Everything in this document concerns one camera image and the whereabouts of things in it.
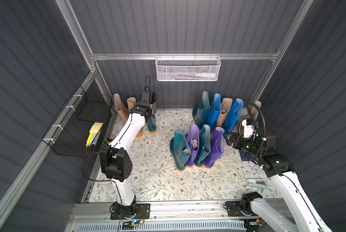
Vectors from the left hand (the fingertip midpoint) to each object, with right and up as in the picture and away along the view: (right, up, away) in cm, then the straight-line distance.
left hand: (148, 104), depth 86 cm
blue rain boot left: (+40, -9, +7) cm, 41 cm away
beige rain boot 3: (+47, -2, +2) cm, 47 cm away
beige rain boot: (-16, -2, -1) cm, 17 cm away
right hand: (+44, -17, -15) cm, 50 cm away
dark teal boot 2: (+33, -3, +14) cm, 36 cm away
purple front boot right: (+36, -23, -18) cm, 46 cm away
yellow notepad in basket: (-27, -15, -10) cm, 32 cm away
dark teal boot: (0, -12, +11) cm, 17 cm away
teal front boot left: (+18, -24, -12) cm, 33 cm away
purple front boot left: (+26, -20, -5) cm, 33 cm away
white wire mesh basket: (+27, +37, +38) cm, 59 cm away
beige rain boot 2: (-11, +2, +2) cm, 11 cm away
